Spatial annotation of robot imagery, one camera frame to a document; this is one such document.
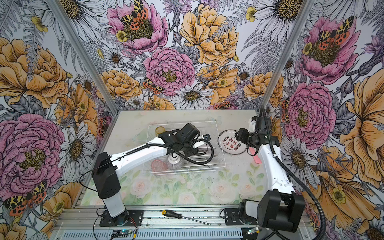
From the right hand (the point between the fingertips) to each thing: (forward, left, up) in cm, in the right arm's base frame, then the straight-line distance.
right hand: (238, 139), depth 82 cm
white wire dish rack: (-14, +19, +8) cm, 25 cm away
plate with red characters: (+9, +1, -19) cm, 21 cm away
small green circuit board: (-38, +60, -20) cm, 73 cm away
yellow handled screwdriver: (-32, +32, -18) cm, 49 cm away
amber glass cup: (+15, +46, -8) cm, 49 cm away
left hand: (-3, +25, -3) cm, 25 cm away
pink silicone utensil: (-2, -15, -19) cm, 24 cm away
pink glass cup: (-10, +44, -8) cm, 46 cm away
